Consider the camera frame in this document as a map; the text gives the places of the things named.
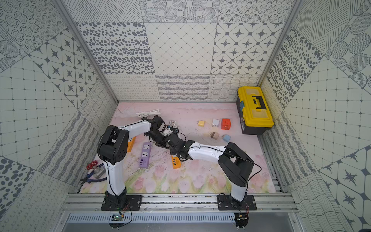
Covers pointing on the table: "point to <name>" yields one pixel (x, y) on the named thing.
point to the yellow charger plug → (201, 123)
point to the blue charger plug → (226, 137)
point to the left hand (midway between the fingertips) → (172, 147)
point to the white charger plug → (215, 123)
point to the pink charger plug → (214, 135)
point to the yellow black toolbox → (254, 114)
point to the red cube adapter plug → (226, 124)
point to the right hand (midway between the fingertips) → (176, 146)
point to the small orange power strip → (176, 162)
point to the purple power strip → (146, 147)
